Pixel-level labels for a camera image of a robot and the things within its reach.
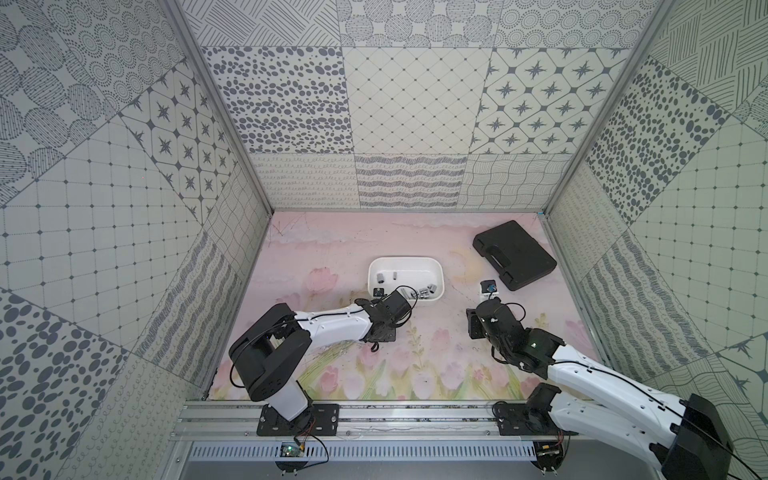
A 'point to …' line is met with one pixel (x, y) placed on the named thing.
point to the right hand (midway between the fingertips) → (477, 313)
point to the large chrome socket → (380, 278)
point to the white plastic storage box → (422, 278)
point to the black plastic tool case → (516, 257)
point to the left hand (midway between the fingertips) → (387, 327)
